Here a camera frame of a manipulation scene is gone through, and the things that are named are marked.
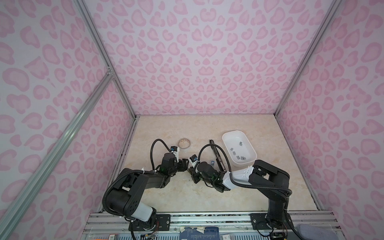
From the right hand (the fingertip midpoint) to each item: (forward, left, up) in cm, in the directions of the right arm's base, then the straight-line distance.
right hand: (190, 169), depth 88 cm
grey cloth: (-29, -59, -1) cm, 66 cm away
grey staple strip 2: (+17, -27, -4) cm, 32 cm away
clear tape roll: (+20, +6, -4) cm, 21 cm away
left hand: (+7, +2, 0) cm, 7 cm away
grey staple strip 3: (+14, -28, -4) cm, 31 cm away
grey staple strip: (+21, -34, -4) cm, 40 cm away
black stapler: (+8, -18, -3) cm, 20 cm away
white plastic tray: (+14, -33, -4) cm, 36 cm away
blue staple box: (+5, -14, -2) cm, 15 cm away
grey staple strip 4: (+10, -33, -4) cm, 34 cm away
